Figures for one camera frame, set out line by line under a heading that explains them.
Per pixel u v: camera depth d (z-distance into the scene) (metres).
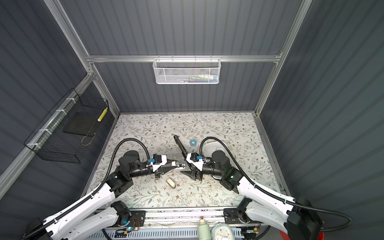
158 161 0.54
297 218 0.40
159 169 0.60
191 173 0.63
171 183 0.83
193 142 1.02
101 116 0.81
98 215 0.57
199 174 0.62
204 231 0.65
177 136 1.04
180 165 0.71
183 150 0.96
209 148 0.98
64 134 0.72
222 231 0.68
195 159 0.58
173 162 0.65
